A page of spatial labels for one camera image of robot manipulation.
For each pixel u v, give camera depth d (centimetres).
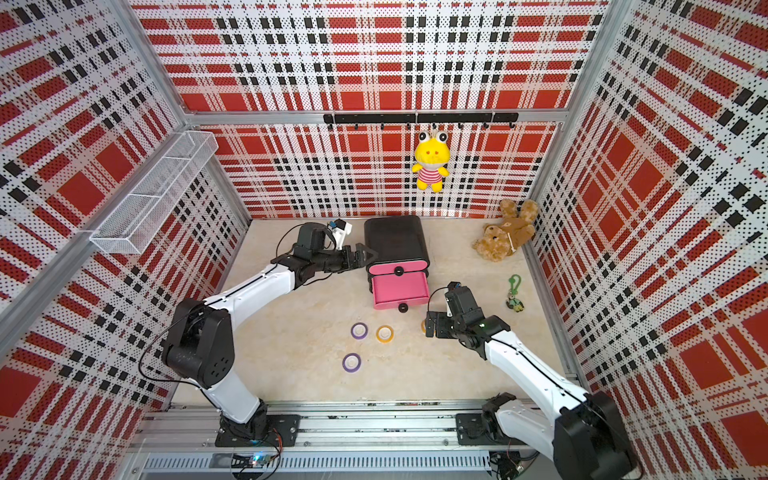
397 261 86
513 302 96
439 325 75
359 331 91
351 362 86
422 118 89
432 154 91
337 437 73
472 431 73
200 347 46
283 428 74
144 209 73
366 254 82
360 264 77
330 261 76
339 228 80
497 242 101
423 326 91
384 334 91
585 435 40
